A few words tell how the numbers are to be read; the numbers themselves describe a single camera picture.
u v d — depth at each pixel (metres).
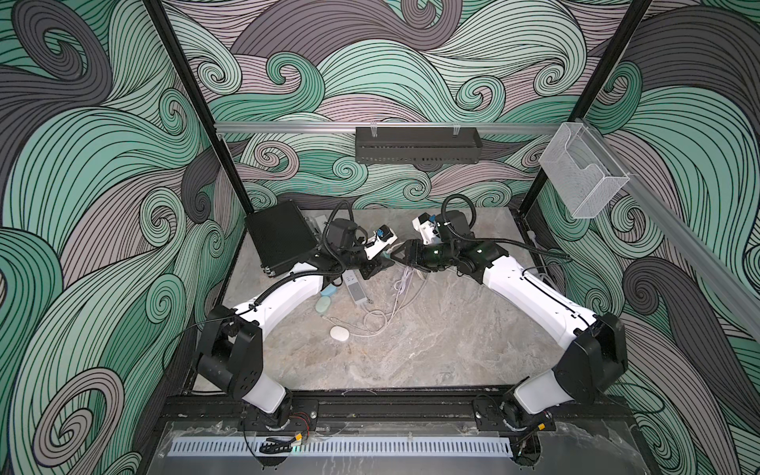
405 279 0.98
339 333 0.86
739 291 0.51
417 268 0.70
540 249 1.14
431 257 0.67
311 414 0.73
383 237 0.69
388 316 0.90
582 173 0.78
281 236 1.18
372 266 0.71
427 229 0.73
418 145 0.96
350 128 0.94
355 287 0.95
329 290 0.95
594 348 0.40
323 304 0.92
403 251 0.71
